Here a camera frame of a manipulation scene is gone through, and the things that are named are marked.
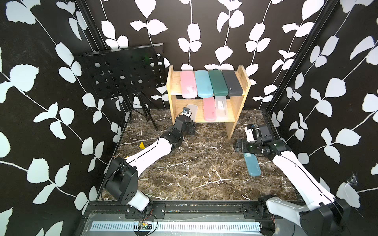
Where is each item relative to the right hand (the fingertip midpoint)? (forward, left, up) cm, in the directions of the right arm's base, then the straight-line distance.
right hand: (238, 142), depth 80 cm
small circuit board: (-37, +49, -18) cm, 64 cm away
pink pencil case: (+22, +15, +4) cm, 27 cm away
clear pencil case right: (+21, +8, +3) cm, 23 cm away
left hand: (+12, +27, +5) cm, 30 cm away
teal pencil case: (-5, -12, -18) cm, 22 cm away
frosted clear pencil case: (+21, +25, +4) cm, 33 cm away
